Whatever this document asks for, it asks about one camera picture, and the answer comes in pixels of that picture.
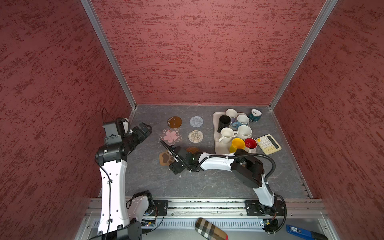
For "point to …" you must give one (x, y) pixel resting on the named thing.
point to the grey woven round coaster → (196, 121)
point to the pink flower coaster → (171, 136)
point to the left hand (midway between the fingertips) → (146, 135)
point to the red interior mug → (250, 145)
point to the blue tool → (304, 233)
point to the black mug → (224, 121)
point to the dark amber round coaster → (174, 122)
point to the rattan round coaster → (192, 149)
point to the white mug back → (232, 114)
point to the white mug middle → (243, 132)
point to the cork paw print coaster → (166, 158)
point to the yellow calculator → (268, 144)
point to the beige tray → (220, 148)
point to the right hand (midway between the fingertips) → (175, 166)
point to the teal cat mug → (255, 115)
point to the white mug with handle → (227, 134)
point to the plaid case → (209, 231)
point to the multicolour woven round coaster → (195, 136)
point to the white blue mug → (242, 120)
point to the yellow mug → (237, 143)
